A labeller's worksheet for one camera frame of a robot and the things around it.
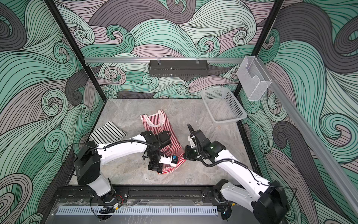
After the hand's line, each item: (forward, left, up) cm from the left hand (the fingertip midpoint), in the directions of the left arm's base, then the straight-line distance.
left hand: (161, 169), depth 74 cm
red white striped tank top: (+37, +6, -8) cm, 38 cm away
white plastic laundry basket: (+54, -47, -7) cm, 72 cm away
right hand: (+6, -12, +3) cm, 13 cm away
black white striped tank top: (+25, +40, -6) cm, 48 cm away
